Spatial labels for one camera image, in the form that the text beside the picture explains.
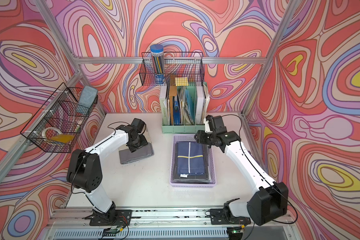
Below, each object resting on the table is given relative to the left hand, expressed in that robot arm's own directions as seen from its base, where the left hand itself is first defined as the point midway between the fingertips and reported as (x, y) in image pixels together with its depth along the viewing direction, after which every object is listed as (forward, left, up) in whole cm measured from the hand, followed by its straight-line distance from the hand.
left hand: (145, 145), depth 91 cm
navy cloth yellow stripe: (-8, -28, -3) cm, 29 cm away
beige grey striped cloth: (-5, +12, -5) cm, 14 cm away
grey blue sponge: (+15, +29, +26) cm, 42 cm away
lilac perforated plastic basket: (-20, -40, -7) cm, 46 cm away
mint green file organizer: (+18, -12, -3) cm, 22 cm away
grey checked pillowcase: (-19, -31, -5) cm, 37 cm away
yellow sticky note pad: (+30, -23, +26) cm, 46 cm away
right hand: (-4, -32, +11) cm, 35 cm away
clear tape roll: (-7, +40, +25) cm, 48 cm away
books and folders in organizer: (+21, -23, +12) cm, 33 cm away
